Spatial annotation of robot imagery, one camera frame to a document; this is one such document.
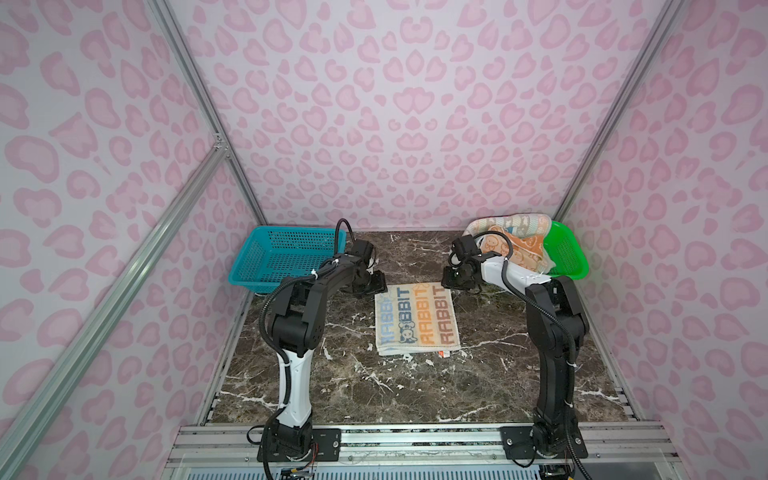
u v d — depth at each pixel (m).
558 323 0.56
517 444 0.73
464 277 0.86
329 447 0.73
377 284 0.90
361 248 0.84
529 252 1.03
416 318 0.95
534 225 1.10
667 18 0.70
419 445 0.75
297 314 0.56
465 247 0.82
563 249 1.07
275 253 1.14
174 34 0.71
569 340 0.52
